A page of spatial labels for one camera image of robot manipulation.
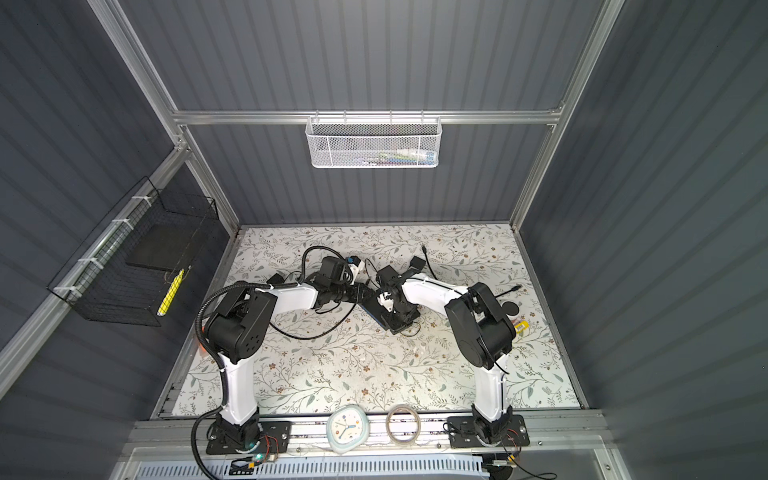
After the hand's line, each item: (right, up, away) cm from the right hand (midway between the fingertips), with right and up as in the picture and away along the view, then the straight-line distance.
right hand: (399, 329), depth 93 cm
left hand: (-9, +10, +6) cm, 14 cm away
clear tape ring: (-3, -21, -19) cm, 28 cm away
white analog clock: (-13, -19, -20) cm, 31 cm away
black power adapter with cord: (+7, +19, +16) cm, 26 cm away
